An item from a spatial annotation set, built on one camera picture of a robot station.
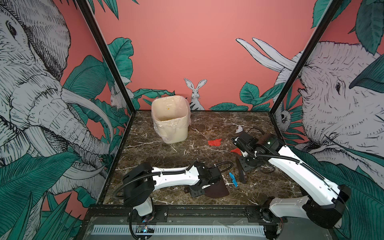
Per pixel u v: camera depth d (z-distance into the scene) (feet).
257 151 1.52
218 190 2.57
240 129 3.54
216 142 3.30
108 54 2.86
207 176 2.01
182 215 2.45
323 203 1.30
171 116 3.35
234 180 2.77
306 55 2.82
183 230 2.30
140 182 1.48
